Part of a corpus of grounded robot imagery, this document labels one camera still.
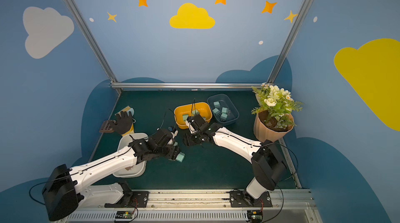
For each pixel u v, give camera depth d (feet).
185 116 3.39
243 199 2.18
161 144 2.03
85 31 2.82
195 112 3.53
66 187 1.29
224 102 3.76
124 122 3.31
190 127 2.26
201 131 2.13
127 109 3.57
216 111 3.51
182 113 3.50
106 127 3.31
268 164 1.44
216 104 3.65
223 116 3.42
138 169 2.55
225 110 3.53
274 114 2.70
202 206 2.44
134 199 2.40
